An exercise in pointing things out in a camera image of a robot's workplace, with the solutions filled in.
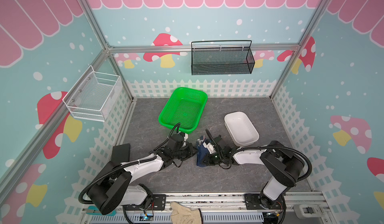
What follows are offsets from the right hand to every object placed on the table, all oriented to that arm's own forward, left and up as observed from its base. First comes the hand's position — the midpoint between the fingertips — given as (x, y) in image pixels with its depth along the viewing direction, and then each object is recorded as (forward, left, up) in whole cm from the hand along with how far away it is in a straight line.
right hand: (200, 162), depth 87 cm
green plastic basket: (+44, +11, -1) cm, 45 cm away
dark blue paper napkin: (+5, -1, +2) cm, 6 cm away
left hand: (+3, +1, +6) cm, 7 cm away
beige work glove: (-25, +9, 0) cm, 27 cm away
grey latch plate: (-24, -49, +2) cm, 55 cm away
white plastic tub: (+21, -29, 0) cm, 36 cm away
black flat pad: (+5, +48, 0) cm, 48 cm away
